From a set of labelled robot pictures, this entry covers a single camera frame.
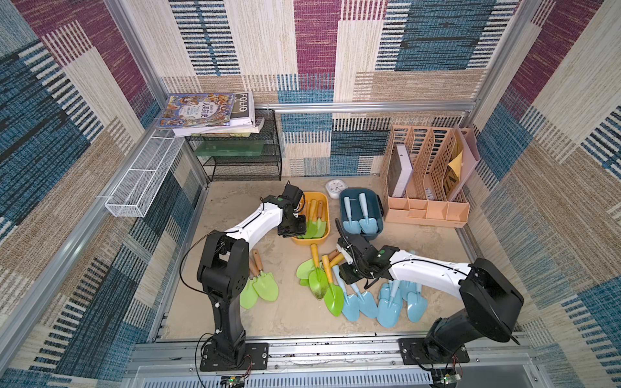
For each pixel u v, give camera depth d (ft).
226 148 3.24
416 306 2.68
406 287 2.80
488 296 1.44
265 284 2.91
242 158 3.77
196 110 2.66
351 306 2.70
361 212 3.46
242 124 2.64
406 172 3.13
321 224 3.34
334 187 3.76
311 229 3.33
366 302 2.73
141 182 3.08
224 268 1.67
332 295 2.79
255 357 2.40
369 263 2.13
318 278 2.85
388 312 2.62
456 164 2.98
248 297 2.87
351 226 3.35
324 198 3.45
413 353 2.39
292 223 2.62
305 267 3.01
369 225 3.34
